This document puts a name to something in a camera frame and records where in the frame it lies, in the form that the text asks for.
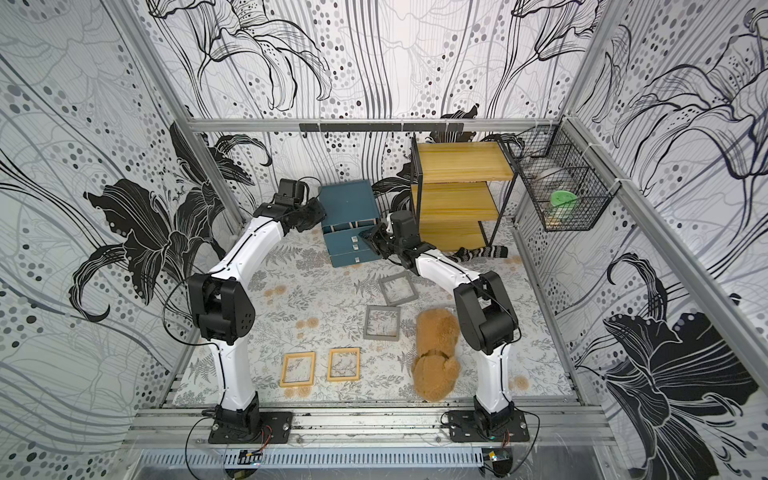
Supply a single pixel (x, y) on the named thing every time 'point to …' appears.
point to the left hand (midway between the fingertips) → (326, 215)
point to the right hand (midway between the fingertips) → (363, 231)
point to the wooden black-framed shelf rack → (459, 192)
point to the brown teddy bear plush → (435, 368)
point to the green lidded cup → (564, 203)
